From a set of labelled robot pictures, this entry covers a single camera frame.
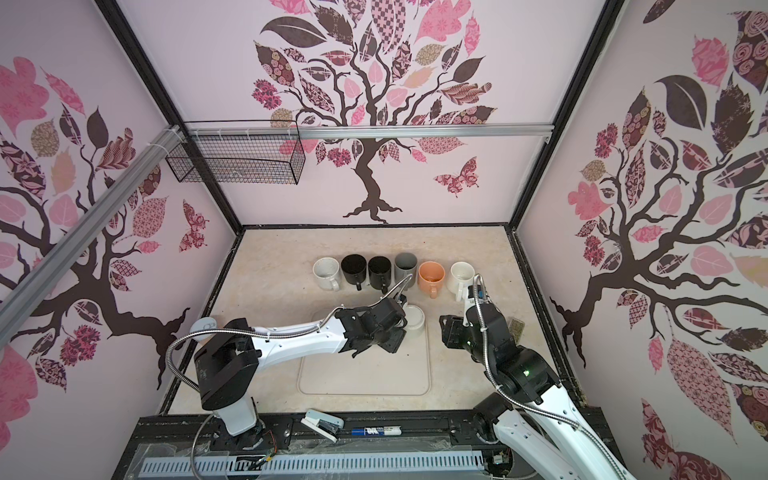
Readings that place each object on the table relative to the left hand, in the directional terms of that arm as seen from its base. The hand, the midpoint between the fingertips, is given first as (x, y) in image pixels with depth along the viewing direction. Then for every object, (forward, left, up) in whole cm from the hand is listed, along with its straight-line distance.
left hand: (394, 335), depth 84 cm
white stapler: (-22, +17, -5) cm, 28 cm away
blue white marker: (-23, +4, -4) cm, 24 cm away
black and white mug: (+25, +13, -1) cm, 28 cm away
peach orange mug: (+22, -13, -1) cm, 26 cm away
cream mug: (+24, +23, -2) cm, 34 cm away
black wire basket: (+73, +64, +11) cm, 97 cm away
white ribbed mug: (+23, -24, -4) cm, 34 cm away
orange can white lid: (+4, +58, -1) cm, 58 cm away
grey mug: (+24, -4, +3) cm, 24 cm away
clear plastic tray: (-8, +6, -5) cm, 12 cm away
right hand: (-1, -13, +15) cm, 20 cm away
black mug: (+24, +5, -1) cm, 24 cm away
